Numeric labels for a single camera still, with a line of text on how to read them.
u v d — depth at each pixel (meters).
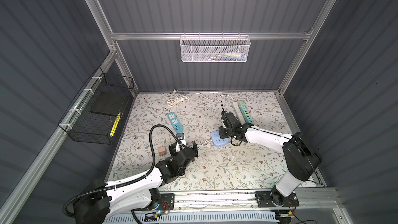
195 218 0.77
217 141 0.91
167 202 0.72
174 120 1.02
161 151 0.89
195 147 0.74
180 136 0.69
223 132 0.81
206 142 0.93
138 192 0.49
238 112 1.05
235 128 0.70
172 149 0.72
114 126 0.69
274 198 0.66
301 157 0.49
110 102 0.77
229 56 0.92
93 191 0.43
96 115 0.73
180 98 1.15
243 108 1.02
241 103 1.05
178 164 0.60
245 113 0.99
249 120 0.96
